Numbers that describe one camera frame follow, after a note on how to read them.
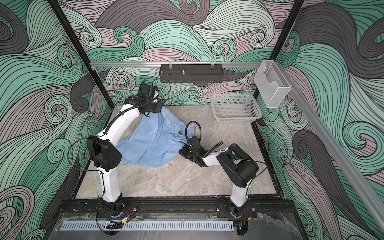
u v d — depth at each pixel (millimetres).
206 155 636
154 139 923
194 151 722
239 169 477
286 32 792
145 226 697
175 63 944
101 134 511
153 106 752
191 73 944
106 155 502
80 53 877
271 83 791
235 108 1180
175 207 746
